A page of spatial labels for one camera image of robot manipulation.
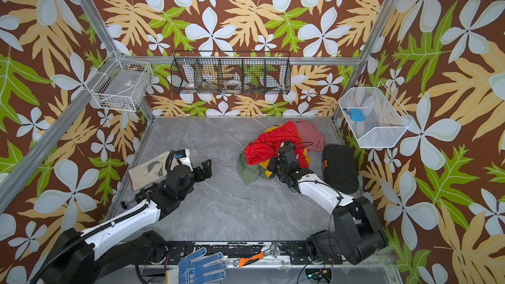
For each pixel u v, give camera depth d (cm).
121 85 86
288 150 67
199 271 70
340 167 92
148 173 96
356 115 86
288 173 67
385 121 78
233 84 99
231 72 98
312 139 105
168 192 63
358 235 42
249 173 93
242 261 72
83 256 40
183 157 72
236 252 75
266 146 88
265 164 88
